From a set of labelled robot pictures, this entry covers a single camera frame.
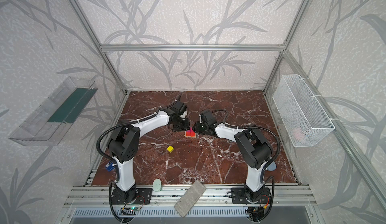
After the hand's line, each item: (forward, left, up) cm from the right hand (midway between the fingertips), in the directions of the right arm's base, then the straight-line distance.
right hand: (192, 124), depth 94 cm
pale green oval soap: (-34, +17, -3) cm, 38 cm away
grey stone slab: (-40, 0, -2) cm, 40 cm away
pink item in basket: (-15, -54, +15) cm, 58 cm away
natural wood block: (-6, +5, -5) cm, 9 cm away
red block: (-5, +3, -3) cm, 7 cm away
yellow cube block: (-14, +13, -5) cm, 20 cm away
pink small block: (-4, +1, 0) cm, 4 cm away
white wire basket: (-16, -49, +29) cm, 59 cm away
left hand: (-1, +1, 0) cm, 1 cm away
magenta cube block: (-4, +3, -2) cm, 5 cm away
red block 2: (-5, 0, -3) cm, 6 cm away
